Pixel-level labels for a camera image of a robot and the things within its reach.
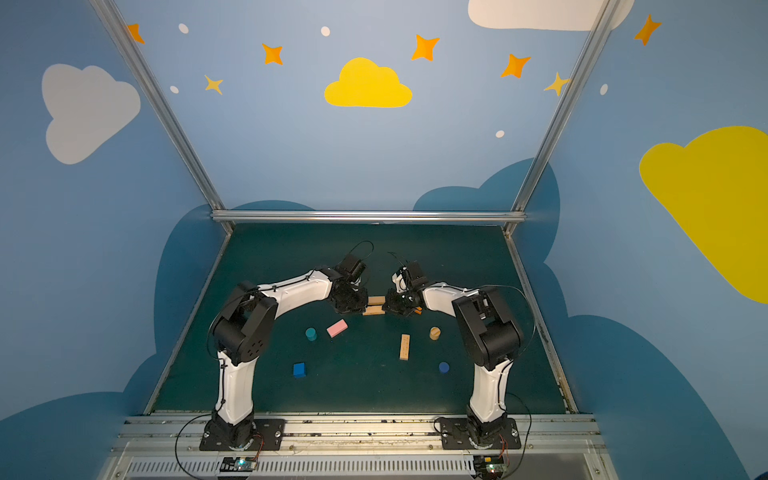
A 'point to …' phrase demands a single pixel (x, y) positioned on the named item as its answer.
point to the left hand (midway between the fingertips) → (371, 309)
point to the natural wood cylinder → (435, 333)
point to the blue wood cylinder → (444, 367)
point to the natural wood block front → (373, 310)
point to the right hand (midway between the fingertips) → (384, 304)
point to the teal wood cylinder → (311, 334)
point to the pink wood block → (337, 328)
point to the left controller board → (238, 464)
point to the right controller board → (490, 467)
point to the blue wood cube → (299, 370)
